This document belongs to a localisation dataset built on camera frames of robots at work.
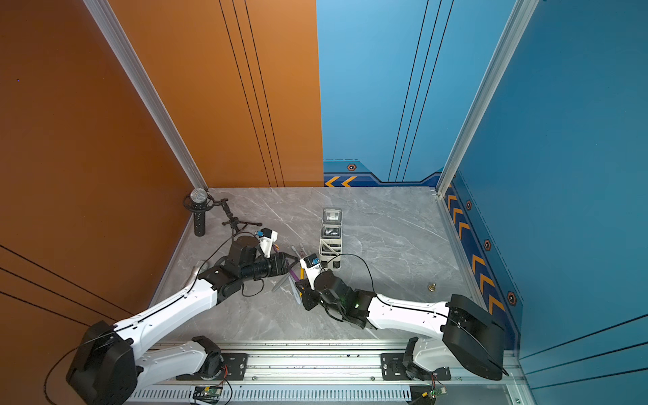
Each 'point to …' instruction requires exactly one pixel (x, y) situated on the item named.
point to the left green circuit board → (204, 394)
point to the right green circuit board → (434, 392)
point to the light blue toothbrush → (294, 249)
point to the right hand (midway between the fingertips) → (297, 284)
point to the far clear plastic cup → (332, 215)
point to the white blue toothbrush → (294, 291)
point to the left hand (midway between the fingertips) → (295, 257)
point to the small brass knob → (432, 287)
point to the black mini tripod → (238, 224)
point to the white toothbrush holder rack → (330, 253)
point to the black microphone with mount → (198, 202)
